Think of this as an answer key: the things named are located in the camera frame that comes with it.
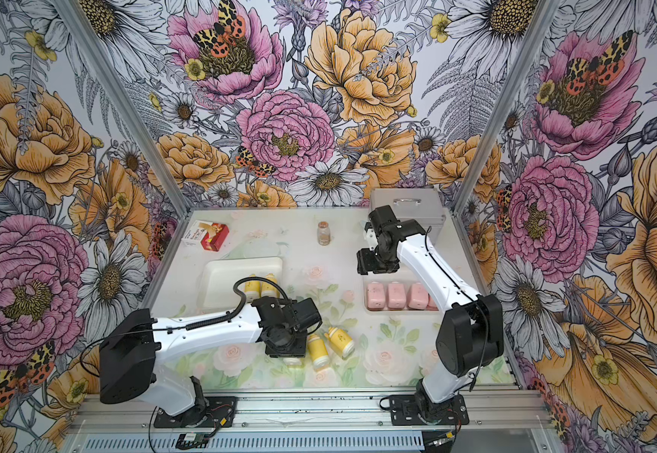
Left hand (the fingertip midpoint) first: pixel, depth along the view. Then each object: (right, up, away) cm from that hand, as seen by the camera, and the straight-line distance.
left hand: (291, 358), depth 78 cm
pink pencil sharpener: (+24, +14, +11) cm, 30 cm away
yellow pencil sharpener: (0, -1, 0) cm, 1 cm away
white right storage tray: (+36, +18, +18) cm, 44 cm away
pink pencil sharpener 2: (+31, +15, +11) cm, 36 cm away
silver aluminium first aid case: (+43, +44, +24) cm, 66 cm away
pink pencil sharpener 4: (+40, +13, +9) cm, 44 cm away
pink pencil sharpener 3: (+38, +14, +10) cm, 41 cm away
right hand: (+22, +22, +5) cm, 31 cm away
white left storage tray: (-30, +18, +26) cm, 44 cm away
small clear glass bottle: (+8, +34, +29) cm, 46 cm away
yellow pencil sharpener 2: (+8, +2, -2) cm, 8 cm away
